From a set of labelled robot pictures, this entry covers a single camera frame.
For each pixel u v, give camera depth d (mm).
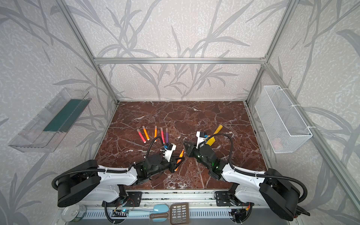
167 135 990
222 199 723
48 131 639
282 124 619
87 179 478
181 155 768
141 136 987
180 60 976
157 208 710
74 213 653
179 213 705
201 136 714
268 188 418
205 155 593
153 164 607
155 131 1010
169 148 695
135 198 737
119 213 722
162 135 988
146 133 994
